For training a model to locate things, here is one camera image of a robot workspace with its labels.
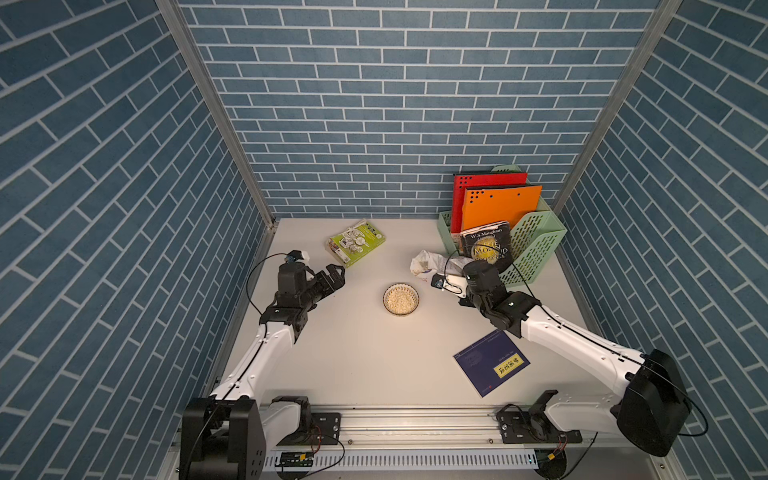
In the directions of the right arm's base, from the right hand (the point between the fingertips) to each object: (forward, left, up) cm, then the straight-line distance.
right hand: (469, 272), depth 84 cm
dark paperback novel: (+12, -7, -1) cm, 14 cm away
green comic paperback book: (+21, +38, -14) cm, 46 cm away
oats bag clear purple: (-2, +13, +6) cm, 14 cm away
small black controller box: (-45, +41, -21) cm, 64 cm away
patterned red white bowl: (-2, +19, -13) cm, 24 cm away
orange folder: (+19, -5, +9) cm, 21 cm away
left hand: (-3, +36, -1) cm, 36 cm away
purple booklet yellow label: (-18, -8, -18) cm, 27 cm away
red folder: (+27, +2, +10) cm, 29 cm away
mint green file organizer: (+26, +5, -9) cm, 28 cm away
